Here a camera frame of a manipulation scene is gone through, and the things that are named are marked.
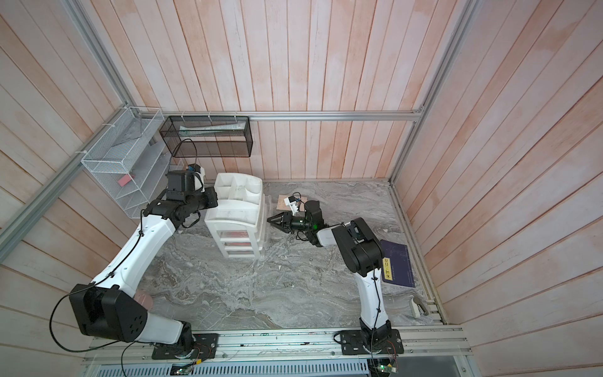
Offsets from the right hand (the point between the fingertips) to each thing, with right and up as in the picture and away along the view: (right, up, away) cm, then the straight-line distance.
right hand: (269, 222), depth 91 cm
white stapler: (+53, -29, -11) cm, 61 cm away
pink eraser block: (-51, +16, -9) cm, 54 cm away
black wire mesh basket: (-30, +39, +14) cm, 51 cm away
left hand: (-18, +10, -9) cm, 22 cm away
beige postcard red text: (+3, +7, +19) cm, 21 cm away
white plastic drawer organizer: (-10, +3, -9) cm, 14 cm away
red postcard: (-14, -5, 0) cm, 15 cm away
